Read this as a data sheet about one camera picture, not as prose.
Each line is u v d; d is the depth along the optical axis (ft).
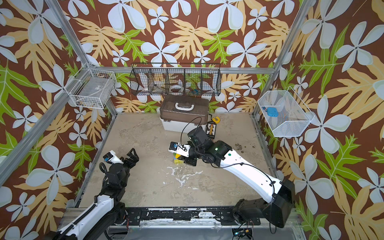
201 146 1.77
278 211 1.23
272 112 2.79
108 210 1.89
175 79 3.21
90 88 2.84
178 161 3.00
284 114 2.75
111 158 2.31
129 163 2.45
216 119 3.69
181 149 1.92
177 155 2.35
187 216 2.46
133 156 2.49
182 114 3.05
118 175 2.05
